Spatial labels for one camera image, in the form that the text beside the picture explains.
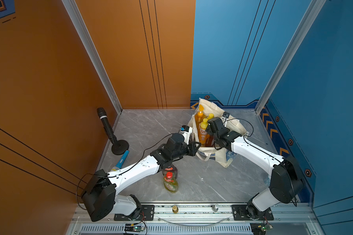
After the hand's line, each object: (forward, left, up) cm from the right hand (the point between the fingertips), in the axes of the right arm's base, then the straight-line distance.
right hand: (214, 126), depth 88 cm
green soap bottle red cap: (-32, +25, -6) cm, 41 cm away
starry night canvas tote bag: (-18, -4, -6) cm, 19 cm away
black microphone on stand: (-6, +62, -15) cm, 64 cm away
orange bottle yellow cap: (-2, +6, -8) cm, 10 cm away
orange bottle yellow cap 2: (+3, +3, +5) cm, 7 cm away
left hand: (-15, +9, +4) cm, 18 cm away
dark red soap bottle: (-26, +25, -2) cm, 36 cm away
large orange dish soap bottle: (+6, +9, +1) cm, 11 cm away
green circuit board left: (-48, +45, -20) cm, 69 cm away
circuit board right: (-48, -21, -18) cm, 55 cm away
